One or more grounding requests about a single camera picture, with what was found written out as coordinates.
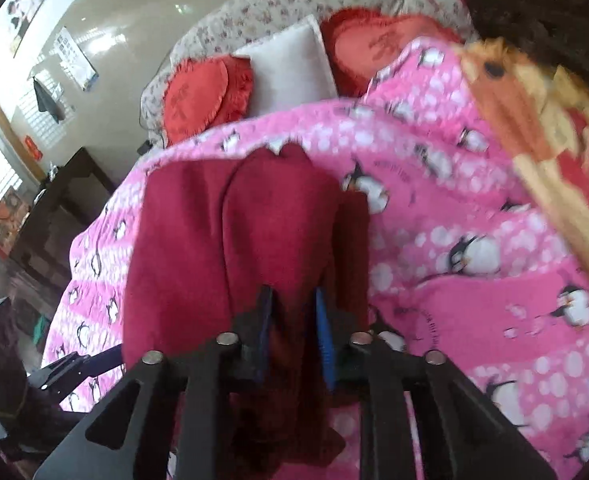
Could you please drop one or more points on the cardboard box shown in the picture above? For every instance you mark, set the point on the cardboard box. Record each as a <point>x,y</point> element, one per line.
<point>7,220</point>

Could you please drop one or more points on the white pillow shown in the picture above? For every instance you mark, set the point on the white pillow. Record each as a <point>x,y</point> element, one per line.
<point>289,70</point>

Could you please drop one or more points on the green item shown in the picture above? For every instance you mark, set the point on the green item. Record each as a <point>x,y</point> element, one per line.
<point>40,329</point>

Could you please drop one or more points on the red heart cushion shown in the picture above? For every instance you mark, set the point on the red heart cushion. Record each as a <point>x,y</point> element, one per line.
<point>374,45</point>
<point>199,100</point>

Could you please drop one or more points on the wall poster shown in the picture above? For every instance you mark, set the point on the wall poster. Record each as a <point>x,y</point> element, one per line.
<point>27,7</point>

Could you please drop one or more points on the red wall sign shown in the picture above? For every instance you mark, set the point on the red wall sign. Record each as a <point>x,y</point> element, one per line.
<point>33,147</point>

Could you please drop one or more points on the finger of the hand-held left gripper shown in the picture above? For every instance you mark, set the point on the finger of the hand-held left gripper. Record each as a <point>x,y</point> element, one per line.
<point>102,362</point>

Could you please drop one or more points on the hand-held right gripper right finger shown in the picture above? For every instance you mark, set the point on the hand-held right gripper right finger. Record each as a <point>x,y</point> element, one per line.
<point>327,345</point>

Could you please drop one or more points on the wall calendar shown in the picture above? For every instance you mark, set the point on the wall calendar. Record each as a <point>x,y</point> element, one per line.
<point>77,60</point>

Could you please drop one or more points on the orange patterned blanket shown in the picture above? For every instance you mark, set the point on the orange patterned blanket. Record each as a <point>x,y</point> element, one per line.
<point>524,110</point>

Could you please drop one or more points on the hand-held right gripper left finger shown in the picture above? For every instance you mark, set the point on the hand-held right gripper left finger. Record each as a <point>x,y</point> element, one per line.
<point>264,330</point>

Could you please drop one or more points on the dark hanging towel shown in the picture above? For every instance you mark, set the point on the dark hanging towel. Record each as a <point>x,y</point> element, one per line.
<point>48,100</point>

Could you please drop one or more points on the pink penguin print blanket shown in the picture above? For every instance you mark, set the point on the pink penguin print blanket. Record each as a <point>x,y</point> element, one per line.
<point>474,200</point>

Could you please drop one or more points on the black charger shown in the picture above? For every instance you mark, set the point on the black charger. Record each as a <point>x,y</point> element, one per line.
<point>144,148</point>

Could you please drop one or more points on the dark red sweater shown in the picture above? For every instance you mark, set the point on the dark red sweater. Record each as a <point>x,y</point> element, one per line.
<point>199,240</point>

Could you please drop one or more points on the dark wooden desk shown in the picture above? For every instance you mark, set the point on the dark wooden desk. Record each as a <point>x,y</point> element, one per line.
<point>74,185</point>

